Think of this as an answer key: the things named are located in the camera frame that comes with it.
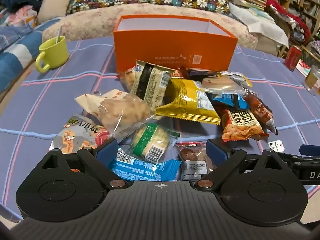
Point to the red drink can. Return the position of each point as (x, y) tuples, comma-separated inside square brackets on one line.
[(293, 58)]

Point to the light blue snack packet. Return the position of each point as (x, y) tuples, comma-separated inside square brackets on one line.
[(145, 170)]

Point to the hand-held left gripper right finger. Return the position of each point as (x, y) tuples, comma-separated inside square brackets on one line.
[(216, 152)]

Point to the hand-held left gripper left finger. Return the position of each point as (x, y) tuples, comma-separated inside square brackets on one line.
[(107, 152)]

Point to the dark navy snack packet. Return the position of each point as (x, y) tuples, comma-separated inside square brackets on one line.
[(202, 73)]

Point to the pink printed cloth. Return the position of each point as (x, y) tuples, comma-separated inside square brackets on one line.
[(22, 16)]

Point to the clear peanut packet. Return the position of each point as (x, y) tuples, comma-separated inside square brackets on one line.
[(122, 111)]

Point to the orange cardboard box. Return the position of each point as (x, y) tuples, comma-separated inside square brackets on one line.
[(175, 47)]

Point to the small white tag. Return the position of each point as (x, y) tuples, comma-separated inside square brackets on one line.
[(275, 145)]

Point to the yellow snack packet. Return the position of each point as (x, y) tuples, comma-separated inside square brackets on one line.
[(190, 100)]

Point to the green ceramic mug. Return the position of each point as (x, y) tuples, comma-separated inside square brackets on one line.
[(53, 53)]

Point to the orange bean snack packet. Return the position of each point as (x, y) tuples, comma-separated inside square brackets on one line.
[(241, 125)]

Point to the red-brown sausage packet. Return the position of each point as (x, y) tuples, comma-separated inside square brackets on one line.
[(261, 110)]

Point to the black label cream packet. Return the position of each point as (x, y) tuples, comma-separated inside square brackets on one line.
[(150, 82)]

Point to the red-trim clear cookie packet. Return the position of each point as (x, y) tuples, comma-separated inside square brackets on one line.
[(191, 160)]

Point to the white red printed card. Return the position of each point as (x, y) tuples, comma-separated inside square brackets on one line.
[(303, 67)]

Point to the red cloth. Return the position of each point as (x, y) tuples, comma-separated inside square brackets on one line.
[(287, 12)]

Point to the pink floral sofa cover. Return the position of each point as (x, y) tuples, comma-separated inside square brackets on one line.
[(92, 22)]

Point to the beige pillow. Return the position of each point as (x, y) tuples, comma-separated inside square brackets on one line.
[(56, 3)]

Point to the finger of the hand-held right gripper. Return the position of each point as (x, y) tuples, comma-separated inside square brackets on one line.
[(292, 159), (310, 148)]

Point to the clear cracker packet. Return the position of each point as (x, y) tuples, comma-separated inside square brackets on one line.
[(127, 78)]

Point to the metal spoon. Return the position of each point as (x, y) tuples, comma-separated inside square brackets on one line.
[(59, 33)]

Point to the green label pastry packet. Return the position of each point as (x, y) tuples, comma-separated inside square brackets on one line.
[(150, 142)]

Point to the blue patchwork blanket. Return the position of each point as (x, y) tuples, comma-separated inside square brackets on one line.
[(15, 52)]

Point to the white cloth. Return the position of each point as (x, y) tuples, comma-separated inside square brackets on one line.
[(262, 25)]

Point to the clear beige wafer packet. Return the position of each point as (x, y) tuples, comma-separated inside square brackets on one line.
[(218, 83)]

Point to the blue plaid tablecloth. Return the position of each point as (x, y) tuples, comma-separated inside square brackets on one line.
[(50, 100)]

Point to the grey cartoon snack packet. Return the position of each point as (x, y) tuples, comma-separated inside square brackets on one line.
[(75, 135)]

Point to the blue black snack packet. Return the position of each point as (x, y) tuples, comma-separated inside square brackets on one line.
[(228, 100)]

